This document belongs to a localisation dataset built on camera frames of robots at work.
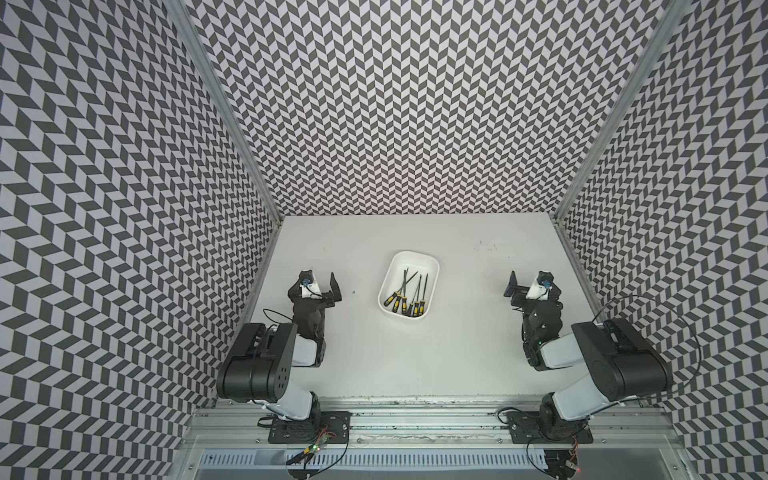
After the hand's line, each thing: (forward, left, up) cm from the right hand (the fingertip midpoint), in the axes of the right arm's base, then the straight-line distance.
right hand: (528, 278), depth 89 cm
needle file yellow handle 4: (-3, +32, -9) cm, 33 cm away
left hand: (+1, +64, 0) cm, 64 cm away
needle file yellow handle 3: (-3, +35, -9) cm, 36 cm away
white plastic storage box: (+4, +36, -9) cm, 37 cm away
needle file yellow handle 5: (-3, +40, -9) cm, 41 cm away
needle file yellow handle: (0, +40, -9) cm, 41 cm away
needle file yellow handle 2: (-1, +37, -10) cm, 39 cm away
